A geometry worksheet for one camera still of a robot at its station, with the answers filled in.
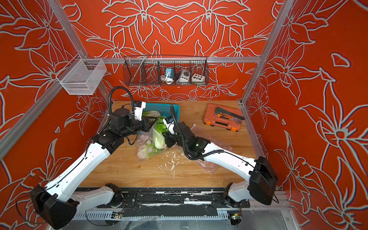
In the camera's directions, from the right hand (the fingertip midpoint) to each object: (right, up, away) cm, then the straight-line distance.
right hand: (159, 133), depth 73 cm
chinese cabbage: (-8, -11, +7) cm, 15 cm away
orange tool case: (+41, +8, +28) cm, 50 cm away
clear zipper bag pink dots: (-9, -3, +4) cm, 10 cm away
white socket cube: (+22, +35, +22) cm, 47 cm away
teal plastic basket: (-2, +14, +34) cm, 37 cm away
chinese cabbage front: (+1, +3, -3) cm, 4 cm away
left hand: (-1, +9, -2) cm, 9 cm away
